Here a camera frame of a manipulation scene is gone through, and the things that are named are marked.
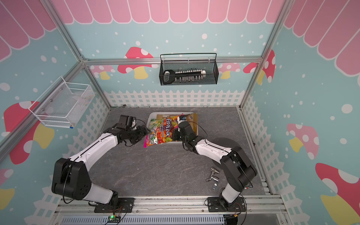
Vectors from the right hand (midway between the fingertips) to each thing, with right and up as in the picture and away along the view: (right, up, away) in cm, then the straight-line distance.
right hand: (172, 130), depth 88 cm
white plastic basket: (-15, +10, +15) cm, 23 cm away
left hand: (-16, -3, -1) cm, 16 cm away
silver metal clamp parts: (+25, -25, -3) cm, 35 cm away
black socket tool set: (-2, +34, +1) cm, 34 cm away
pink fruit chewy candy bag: (-7, 0, -1) cm, 7 cm away
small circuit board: (-29, -45, -16) cm, 56 cm away
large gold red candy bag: (+13, +8, +8) cm, 17 cm away
